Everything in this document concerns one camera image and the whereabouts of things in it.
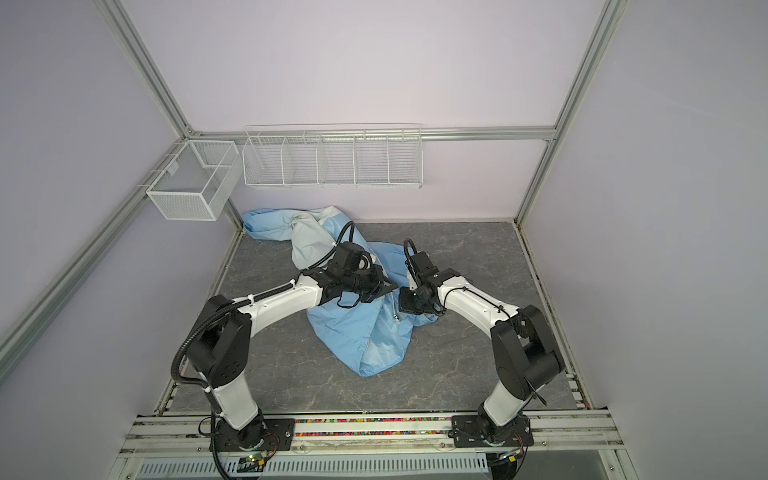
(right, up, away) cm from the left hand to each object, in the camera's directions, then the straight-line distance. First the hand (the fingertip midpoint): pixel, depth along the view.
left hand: (400, 289), depth 83 cm
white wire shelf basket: (-20, +42, +14) cm, 49 cm away
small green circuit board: (-37, -41, -11) cm, 56 cm away
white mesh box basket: (-65, +31, +10) cm, 73 cm away
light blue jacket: (-11, -9, +3) cm, 15 cm away
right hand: (+1, -7, +6) cm, 9 cm away
